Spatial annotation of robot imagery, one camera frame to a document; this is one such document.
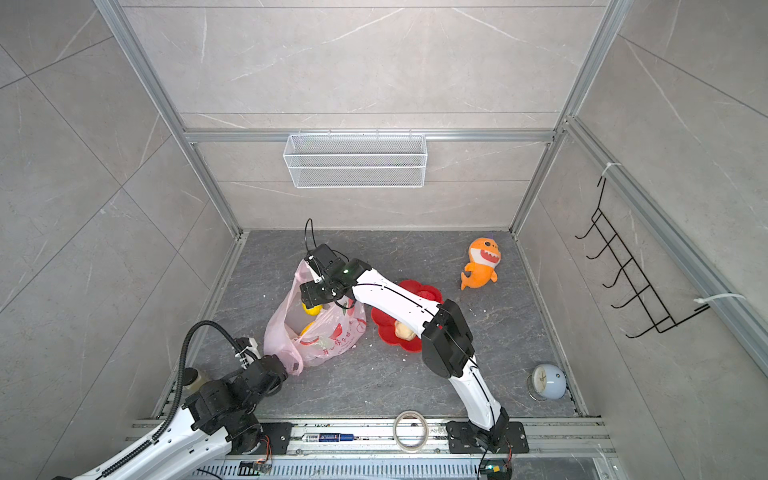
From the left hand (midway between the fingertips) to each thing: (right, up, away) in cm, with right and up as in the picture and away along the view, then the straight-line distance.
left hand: (285, 356), depth 80 cm
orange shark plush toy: (+62, +28, +22) cm, 72 cm away
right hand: (+7, +16, +3) cm, 18 cm away
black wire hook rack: (+84, +15, -22) cm, 88 cm away
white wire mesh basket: (+17, +60, +21) cm, 66 cm away
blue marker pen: (+13, -18, -7) cm, 23 cm away
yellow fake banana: (+3, +5, +11) cm, 12 cm away
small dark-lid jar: (-21, -4, -6) cm, 23 cm away
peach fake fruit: (+33, +5, +6) cm, 34 cm away
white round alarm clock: (+70, -5, -4) cm, 70 cm away
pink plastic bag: (+5, +5, -2) cm, 8 cm away
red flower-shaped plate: (+28, +6, +11) cm, 30 cm away
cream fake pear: (+5, +10, +14) cm, 18 cm away
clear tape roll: (+38, -19, -6) cm, 43 cm away
